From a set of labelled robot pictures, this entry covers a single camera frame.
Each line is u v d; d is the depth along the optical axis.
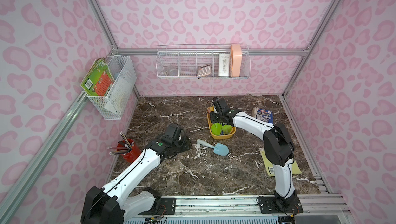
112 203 0.38
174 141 0.61
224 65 0.93
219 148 0.93
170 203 0.74
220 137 0.94
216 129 0.98
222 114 0.75
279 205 0.64
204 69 0.95
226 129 0.96
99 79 0.72
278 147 0.52
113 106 0.81
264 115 1.06
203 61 1.00
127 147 0.85
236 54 0.81
